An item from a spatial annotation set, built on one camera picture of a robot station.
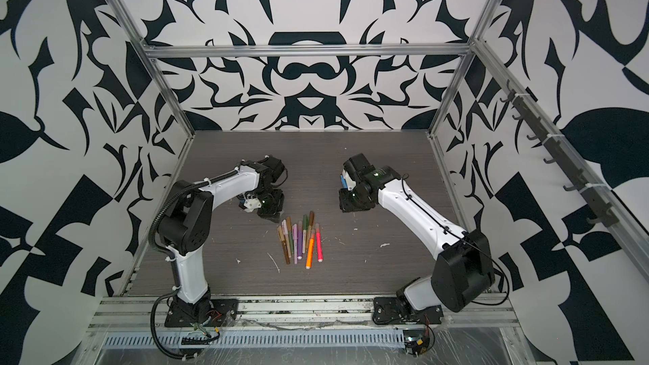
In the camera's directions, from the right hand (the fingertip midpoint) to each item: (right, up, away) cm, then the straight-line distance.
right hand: (344, 201), depth 82 cm
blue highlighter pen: (0, +7, -5) cm, 8 cm away
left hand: (-21, -4, +12) cm, 24 cm away
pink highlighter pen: (-8, -15, +5) cm, 18 cm away
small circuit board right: (+19, -37, -11) cm, 43 cm away
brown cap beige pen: (-11, -8, +10) cm, 17 cm away
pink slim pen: (-16, -15, +5) cm, 23 cm away
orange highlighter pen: (-11, -17, +3) cm, 20 cm away
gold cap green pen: (-18, -13, +7) cm, 23 cm away
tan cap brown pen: (-21, -14, +6) cm, 26 cm away
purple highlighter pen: (-15, -13, +7) cm, 21 cm away
